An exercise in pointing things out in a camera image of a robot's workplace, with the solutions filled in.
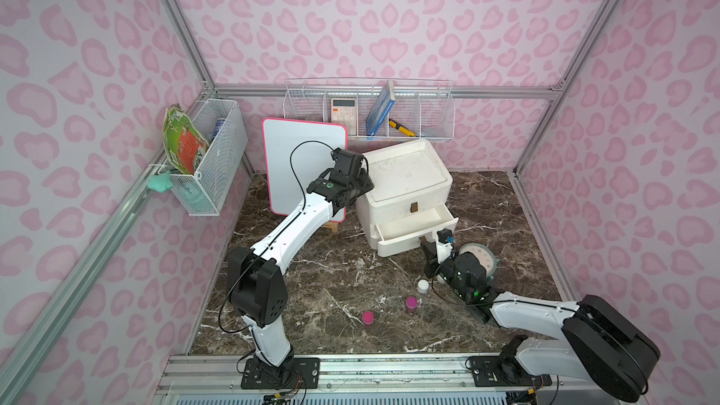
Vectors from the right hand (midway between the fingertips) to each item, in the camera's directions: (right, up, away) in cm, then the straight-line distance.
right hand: (421, 243), depth 84 cm
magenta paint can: (-16, -21, -4) cm, 26 cm away
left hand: (-16, +20, +2) cm, 26 cm away
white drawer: (-12, +10, -3) cm, 16 cm away
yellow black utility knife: (-2, +36, +13) cm, 39 cm away
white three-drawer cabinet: (-5, +22, +5) cm, 23 cm away
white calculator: (-24, +42, +11) cm, 50 cm away
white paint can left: (+1, -14, +2) cm, 14 cm away
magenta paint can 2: (-3, -18, 0) cm, 18 cm away
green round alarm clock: (+23, -6, +9) cm, 25 cm away
